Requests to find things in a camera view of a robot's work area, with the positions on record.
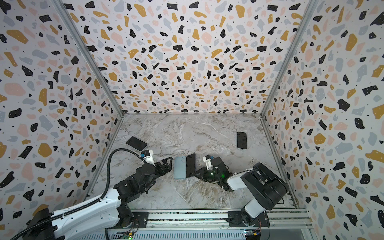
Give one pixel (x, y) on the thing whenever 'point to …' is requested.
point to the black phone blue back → (190, 164)
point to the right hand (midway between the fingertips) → (190, 173)
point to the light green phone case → (180, 167)
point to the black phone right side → (241, 140)
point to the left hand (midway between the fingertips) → (168, 159)
